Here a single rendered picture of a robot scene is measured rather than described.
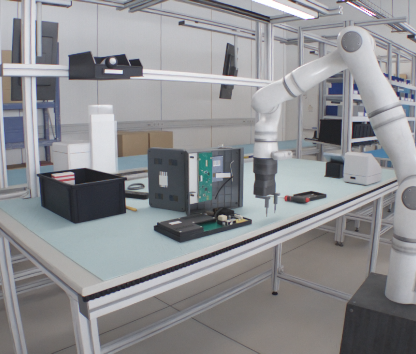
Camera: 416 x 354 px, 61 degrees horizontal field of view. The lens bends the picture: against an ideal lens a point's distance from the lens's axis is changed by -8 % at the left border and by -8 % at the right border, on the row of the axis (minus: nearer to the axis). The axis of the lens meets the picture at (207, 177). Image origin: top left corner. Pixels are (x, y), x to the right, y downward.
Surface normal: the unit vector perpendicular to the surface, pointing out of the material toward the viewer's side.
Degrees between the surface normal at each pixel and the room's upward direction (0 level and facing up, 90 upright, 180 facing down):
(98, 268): 0
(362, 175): 90
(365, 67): 90
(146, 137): 90
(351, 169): 90
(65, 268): 0
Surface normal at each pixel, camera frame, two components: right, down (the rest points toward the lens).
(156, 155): -0.47, 0.15
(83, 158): 0.70, 0.12
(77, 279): 0.00, -0.98
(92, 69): -0.71, 0.12
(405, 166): -0.46, 0.45
